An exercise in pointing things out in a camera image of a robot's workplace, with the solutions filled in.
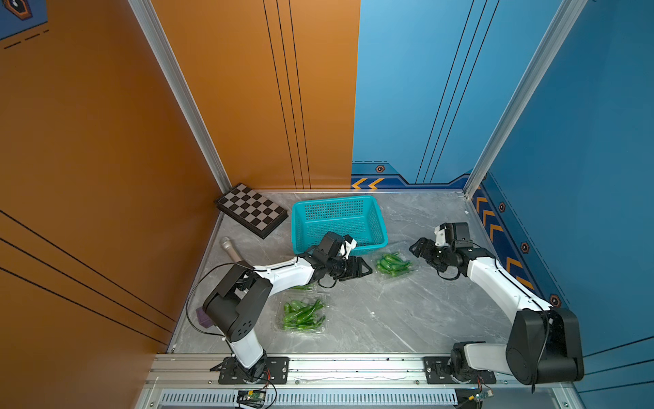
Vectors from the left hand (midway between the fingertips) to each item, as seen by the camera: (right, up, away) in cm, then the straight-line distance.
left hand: (368, 269), depth 85 cm
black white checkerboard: (-47, +20, +24) cm, 57 cm away
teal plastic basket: (-1, +17, +25) cm, 30 cm away
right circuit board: (+29, -32, -16) cm, 46 cm away
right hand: (+18, +5, +3) cm, 19 cm away
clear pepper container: (+10, 0, +6) cm, 11 cm away
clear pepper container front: (-22, -14, -4) cm, 26 cm away
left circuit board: (-35, -34, -13) cm, 50 cm away
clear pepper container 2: (-20, -7, +2) cm, 21 cm away
